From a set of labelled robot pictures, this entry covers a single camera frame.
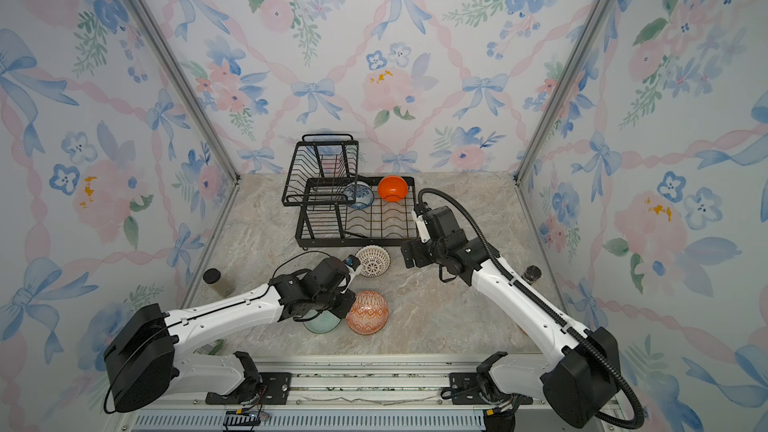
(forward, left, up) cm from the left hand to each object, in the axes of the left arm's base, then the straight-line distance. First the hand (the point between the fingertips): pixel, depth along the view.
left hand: (355, 297), depth 82 cm
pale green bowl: (-6, +8, -3) cm, 10 cm away
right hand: (+11, -17, +11) cm, 23 cm away
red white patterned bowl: (-3, -3, -5) cm, 7 cm away
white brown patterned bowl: (+14, -5, -6) cm, 16 cm away
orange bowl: (+42, -10, -2) cm, 44 cm away
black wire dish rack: (+20, +5, +14) cm, 25 cm away
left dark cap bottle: (+3, +38, -1) cm, 38 cm away
